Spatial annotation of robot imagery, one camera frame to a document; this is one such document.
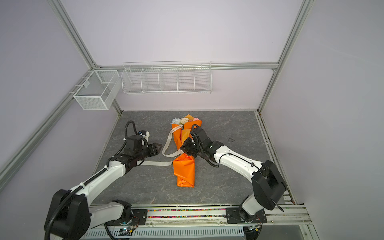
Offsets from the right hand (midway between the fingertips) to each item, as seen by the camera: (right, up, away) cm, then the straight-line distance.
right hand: (178, 148), depth 80 cm
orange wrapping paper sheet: (+3, -10, +5) cm, 12 cm away
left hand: (-12, -1, +6) cm, 13 cm away
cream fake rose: (+1, +16, +29) cm, 33 cm away
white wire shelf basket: (-10, +45, +19) cm, 50 cm away
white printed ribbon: (-5, -8, +17) cm, 19 cm away
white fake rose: (-5, +16, +28) cm, 33 cm away
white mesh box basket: (-55, +36, +19) cm, 68 cm away
